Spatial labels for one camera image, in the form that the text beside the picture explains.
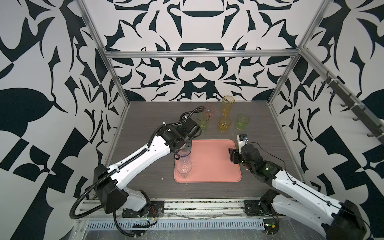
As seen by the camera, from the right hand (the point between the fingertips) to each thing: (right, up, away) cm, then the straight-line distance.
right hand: (234, 148), depth 82 cm
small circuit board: (+14, -35, -11) cm, 39 cm away
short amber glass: (-1, +13, +23) cm, 26 cm away
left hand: (-26, +6, -7) cm, 28 cm away
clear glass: (-28, -13, +10) cm, 32 cm away
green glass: (+10, +15, +18) cm, 26 cm away
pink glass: (-9, +23, +30) cm, 38 cm away
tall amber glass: (+3, +27, +29) cm, 40 cm away
